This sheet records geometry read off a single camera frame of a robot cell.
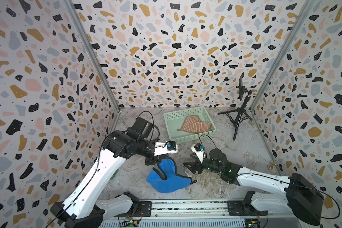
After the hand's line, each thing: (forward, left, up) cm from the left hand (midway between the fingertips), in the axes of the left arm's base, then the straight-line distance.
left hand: (168, 154), depth 63 cm
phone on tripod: (+43, -45, +3) cm, 62 cm away
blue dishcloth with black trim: (-8, +2, -8) cm, 11 cm away
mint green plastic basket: (+44, -2, -29) cm, 53 cm away
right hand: (+4, -10, -15) cm, 18 cm away
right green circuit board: (-24, -42, -30) cm, 56 cm away
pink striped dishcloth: (+39, -16, -27) cm, 50 cm away
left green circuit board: (-23, +19, -29) cm, 41 cm away
